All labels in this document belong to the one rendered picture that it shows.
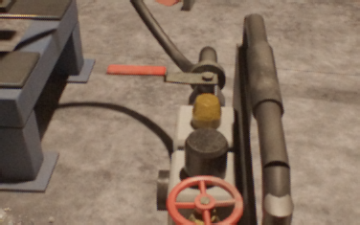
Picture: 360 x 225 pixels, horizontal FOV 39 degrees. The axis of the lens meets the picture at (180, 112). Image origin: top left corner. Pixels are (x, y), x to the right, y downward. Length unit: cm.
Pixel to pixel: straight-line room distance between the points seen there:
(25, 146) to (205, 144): 72
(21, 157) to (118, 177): 23
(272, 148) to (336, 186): 84
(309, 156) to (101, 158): 53
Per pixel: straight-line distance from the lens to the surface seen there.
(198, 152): 54
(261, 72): 55
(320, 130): 145
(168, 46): 125
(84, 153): 134
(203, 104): 62
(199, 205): 48
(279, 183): 43
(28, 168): 125
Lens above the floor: 85
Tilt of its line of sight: 36 degrees down
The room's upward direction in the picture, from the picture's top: straight up
